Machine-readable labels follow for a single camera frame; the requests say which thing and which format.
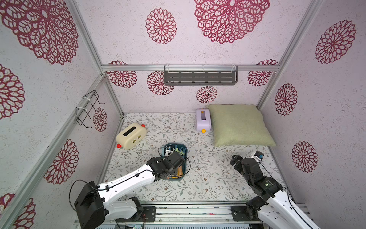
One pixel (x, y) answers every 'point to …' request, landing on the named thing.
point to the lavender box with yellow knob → (203, 120)
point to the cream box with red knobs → (129, 136)
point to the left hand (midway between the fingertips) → (170, 166)
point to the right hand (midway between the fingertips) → (236, 159)
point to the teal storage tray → (178, 173)
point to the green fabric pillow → (238, 125)
